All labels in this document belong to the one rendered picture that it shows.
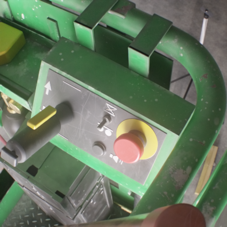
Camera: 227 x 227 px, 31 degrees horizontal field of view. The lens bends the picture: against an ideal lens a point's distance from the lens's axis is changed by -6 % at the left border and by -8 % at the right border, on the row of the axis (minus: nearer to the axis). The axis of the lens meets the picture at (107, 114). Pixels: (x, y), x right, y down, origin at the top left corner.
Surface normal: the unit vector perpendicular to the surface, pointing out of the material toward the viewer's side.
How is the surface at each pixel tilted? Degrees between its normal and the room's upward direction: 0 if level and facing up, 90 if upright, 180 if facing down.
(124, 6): 0
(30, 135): 37
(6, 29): 0
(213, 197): 9
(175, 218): 16
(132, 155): 58
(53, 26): 90
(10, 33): 0
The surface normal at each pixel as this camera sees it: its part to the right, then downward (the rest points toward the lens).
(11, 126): -0.27, 0.52
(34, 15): -0.55, 0.77
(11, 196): 0.84, 0.48
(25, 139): 0.50, -0.58
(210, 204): -0.18, -0.49
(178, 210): 0.18, -0.27
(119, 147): -0.49, 0.43
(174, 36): -0.14, -0.29
